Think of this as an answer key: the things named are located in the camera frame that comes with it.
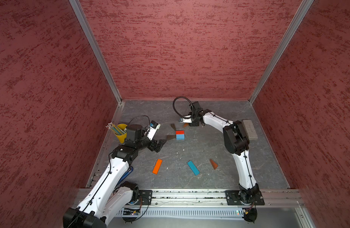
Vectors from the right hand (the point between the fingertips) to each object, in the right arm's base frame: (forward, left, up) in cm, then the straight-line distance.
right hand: (191, 119), depth 105 cm
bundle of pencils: (-16, +49, +13) cm, 53 cm away
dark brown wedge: (-6, +14, -1) cm, 15 cm away
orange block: (-34, +24, -2) cm, 42 cm away
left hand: (-25, +22, +15) cm, 36 cm away
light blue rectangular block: (-13, +9, -3) cm, 17 cm away
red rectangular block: (-11, +9, -1) cm, 14 cm away
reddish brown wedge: (-6, +5, +1) cm, 8 cm away
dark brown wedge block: (-15, +16, -1) cm, 22 cm away
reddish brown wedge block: (-34, -11, -2) cm, 36 cm away
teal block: (-37, +1, -2) cm, 37 cm away
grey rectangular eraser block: (-10, -42, -1) cm, 43 cm away
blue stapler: (-37, +40, -2) cm, 54 cm away
